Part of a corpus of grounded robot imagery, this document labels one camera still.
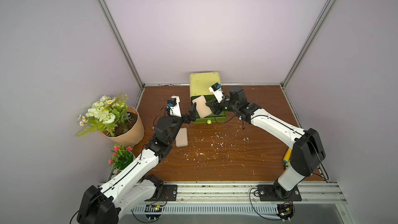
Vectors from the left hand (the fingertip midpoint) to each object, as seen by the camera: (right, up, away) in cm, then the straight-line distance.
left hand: (189, 102), depth 72 cm
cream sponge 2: (-7, -23, +19) cm, 30 cm away
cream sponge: (+6, -4, +8) cm, 11 cm away
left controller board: (-17, -52, 0) cm, 55 cm away
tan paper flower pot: (-31, -16, +4) cm, 35 cm away
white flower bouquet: (-36, -5, -6) cm, 36 cm away
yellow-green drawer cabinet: (+4, +12, +21) cm, 25 cm away
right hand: (+8, +2, +7) cm, 11 cm away
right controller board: (+45, -51, -2) cm, 68 cm away
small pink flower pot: (-33, -27, +1) cm, 42 cm away
